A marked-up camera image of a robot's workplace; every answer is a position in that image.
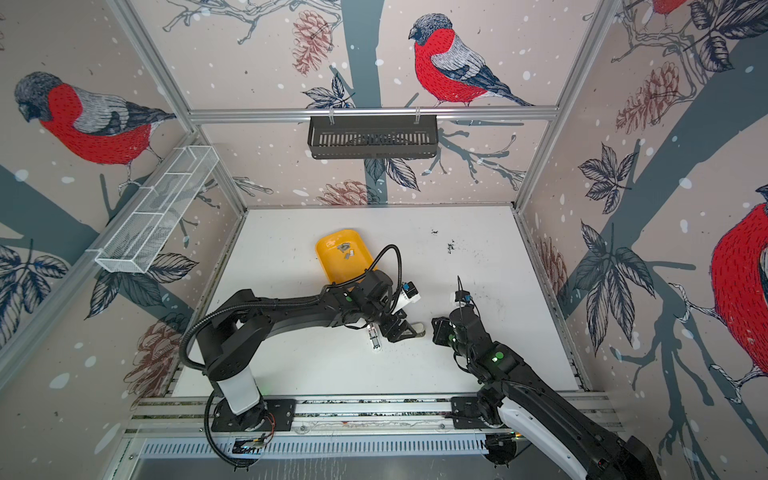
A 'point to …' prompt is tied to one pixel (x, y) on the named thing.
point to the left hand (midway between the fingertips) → (411, 327)
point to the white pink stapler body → (374, 337)
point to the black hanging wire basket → (361, 137)
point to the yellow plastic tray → (332, 259)
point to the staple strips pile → (343, 247)
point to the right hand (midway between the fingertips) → (430, 324)
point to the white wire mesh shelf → (157, 209)
